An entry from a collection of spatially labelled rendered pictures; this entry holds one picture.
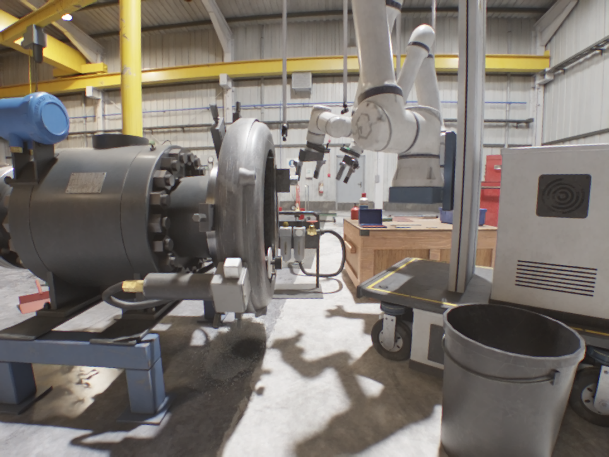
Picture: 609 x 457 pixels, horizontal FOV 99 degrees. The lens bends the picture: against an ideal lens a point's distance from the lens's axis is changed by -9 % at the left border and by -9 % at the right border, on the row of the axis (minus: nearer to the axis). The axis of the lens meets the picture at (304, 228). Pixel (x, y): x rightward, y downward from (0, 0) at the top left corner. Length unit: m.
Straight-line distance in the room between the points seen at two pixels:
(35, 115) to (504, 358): 1.45
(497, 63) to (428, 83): 11.76
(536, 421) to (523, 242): 0.50
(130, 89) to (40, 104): 3.73
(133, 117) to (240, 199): 4.11
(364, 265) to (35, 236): 1.61
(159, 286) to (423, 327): 0.87
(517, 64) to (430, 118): 12.80
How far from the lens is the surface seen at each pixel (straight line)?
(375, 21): 1.17
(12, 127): 1.32
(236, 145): 0.91
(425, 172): 1.09
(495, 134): 13.60
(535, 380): 0.80
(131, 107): 4.89
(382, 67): 1.08
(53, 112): 1.30
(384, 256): 1.94
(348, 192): 11.78
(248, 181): 0.84
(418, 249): 2.00
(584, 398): 1.29
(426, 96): 1.81
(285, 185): 1.16
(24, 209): 1.29
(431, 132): 1.12
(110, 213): 1.08
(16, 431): 1.30
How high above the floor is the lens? 0.70
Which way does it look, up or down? 7 degrees down
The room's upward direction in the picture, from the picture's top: straight up
